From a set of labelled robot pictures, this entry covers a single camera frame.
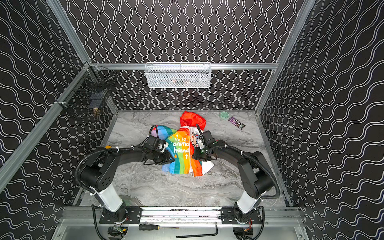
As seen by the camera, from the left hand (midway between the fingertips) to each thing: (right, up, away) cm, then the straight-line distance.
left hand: (178, 161), depth 91 cm
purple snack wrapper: (+42, +24, +22) cm, 53 cm away
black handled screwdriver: (-10, -26, -21) cm, 35 cm away
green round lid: (+34, +31, +27) cm, 53 cm away
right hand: (+11, +2, 0) cm, 11 cm away
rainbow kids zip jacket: (+1, +11, +4) cm, 12 cm away
